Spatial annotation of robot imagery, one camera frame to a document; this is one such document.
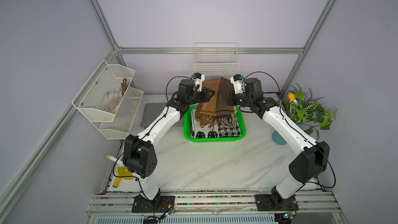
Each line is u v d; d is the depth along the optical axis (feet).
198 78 2.36
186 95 2.09
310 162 1.43
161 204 2.38
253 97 1.99
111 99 2.53
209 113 2.67
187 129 3.00
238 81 2.30
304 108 2.30
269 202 2.40
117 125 2.96
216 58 3.08
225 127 2.97
